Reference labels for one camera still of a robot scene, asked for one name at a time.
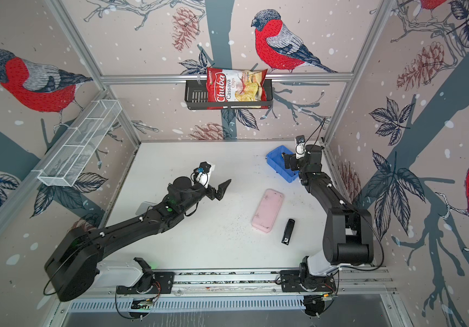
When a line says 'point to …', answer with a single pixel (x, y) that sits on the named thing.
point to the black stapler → (288, 231)
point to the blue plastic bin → (277, 162)
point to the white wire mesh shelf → (65, 165)
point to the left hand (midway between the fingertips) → (218, 173)
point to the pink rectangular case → (267, 210)
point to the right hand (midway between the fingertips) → (295, 154)
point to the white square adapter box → (143, 207)
